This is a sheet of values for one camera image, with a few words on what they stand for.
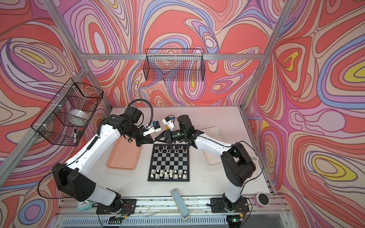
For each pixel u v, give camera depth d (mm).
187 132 669
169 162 870
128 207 725
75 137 719
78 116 715
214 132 1015
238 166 462
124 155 955
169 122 755
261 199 717
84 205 722
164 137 718
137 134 641
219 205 737
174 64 846
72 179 394
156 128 666
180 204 724
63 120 749
